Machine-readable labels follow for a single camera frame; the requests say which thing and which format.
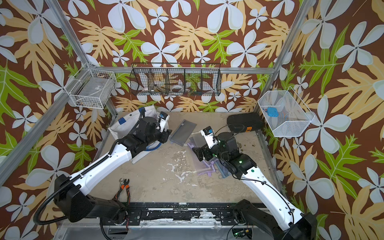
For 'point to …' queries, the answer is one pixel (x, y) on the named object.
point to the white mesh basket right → (293, 116)
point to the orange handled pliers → (124, 183)
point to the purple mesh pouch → (196, 140)
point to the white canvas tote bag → (126, 125)
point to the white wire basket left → (91, 88)
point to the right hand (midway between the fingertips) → (199, 143)
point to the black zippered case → (244, 122)
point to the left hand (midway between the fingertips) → (167, 126)
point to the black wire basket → (176, 79)
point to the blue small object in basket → (272, 111)
